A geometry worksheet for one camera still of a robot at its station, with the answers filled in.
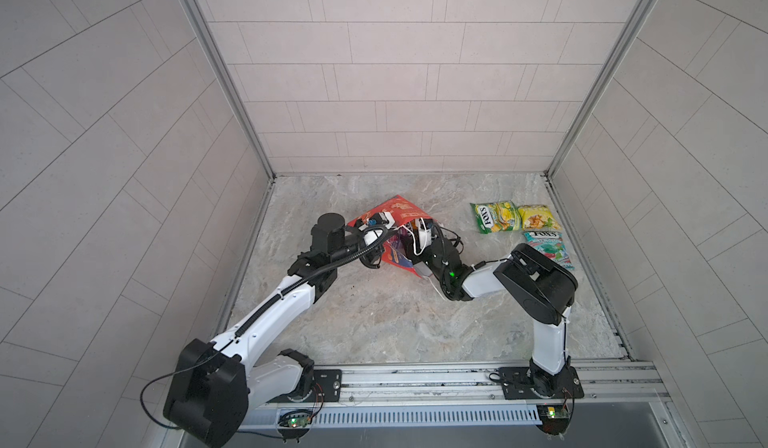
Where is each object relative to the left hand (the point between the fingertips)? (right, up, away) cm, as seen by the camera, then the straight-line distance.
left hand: (399, 228), depth 74 cm
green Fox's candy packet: (+34, +1, +28) cm, 44 cm away
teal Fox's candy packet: (+48, -8, +20) cm, 53 cm away
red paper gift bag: (-1, +3, +6) cm, 7 cm away
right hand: (+1, -4, +18) cm, 18 cm away
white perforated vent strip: (0, -43, -6) cm, 43 cm away
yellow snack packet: (+46, +1, +24) cm, 52 cm away
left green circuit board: (-23, -42, -9) cm, 49 cm away
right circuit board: (+36, -43, -6) cm, 56 cm away
